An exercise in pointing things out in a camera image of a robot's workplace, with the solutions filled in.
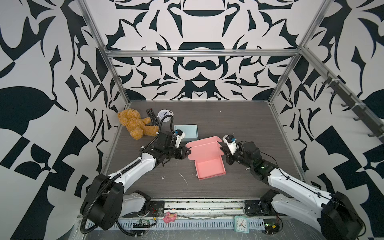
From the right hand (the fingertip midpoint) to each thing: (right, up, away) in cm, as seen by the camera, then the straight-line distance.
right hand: (221, 146), depth 80 cm
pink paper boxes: (-8, -4, +1) cm, 9 cm away
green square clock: (+7, -33, -12) cm, 36 cm away
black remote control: (-43, +15, +27) cm, 53 cm away
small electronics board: (+22, -36, -9) cm, 43 cm away
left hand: (-17, -2, +2) cm, 17 cm away
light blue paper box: (-17, +6, +23) cm, 29 cm away
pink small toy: (-26, -31, -10) cm, 41 cm away
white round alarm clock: (-36, +19, +28) cm, 50 cm away
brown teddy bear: (-55, +15, +19) cm, 60 cm away
